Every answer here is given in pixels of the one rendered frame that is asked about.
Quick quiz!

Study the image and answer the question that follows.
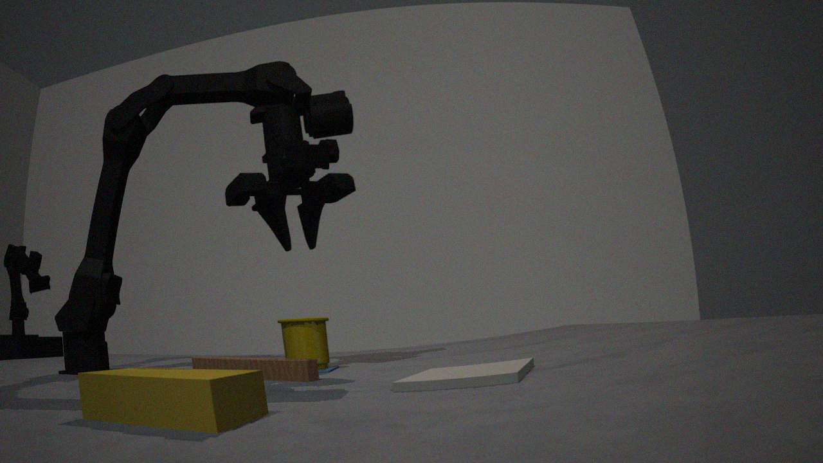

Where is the brown wooden bar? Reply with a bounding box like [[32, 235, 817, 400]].
[[192, 356, 320, 382]]

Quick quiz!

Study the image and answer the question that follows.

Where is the yellow rectangular block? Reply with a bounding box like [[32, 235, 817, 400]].
[[78, 367, 269, 433]]

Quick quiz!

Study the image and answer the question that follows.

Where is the yellow cup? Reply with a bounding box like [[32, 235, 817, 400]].
[[278, 317, 329, 369]]

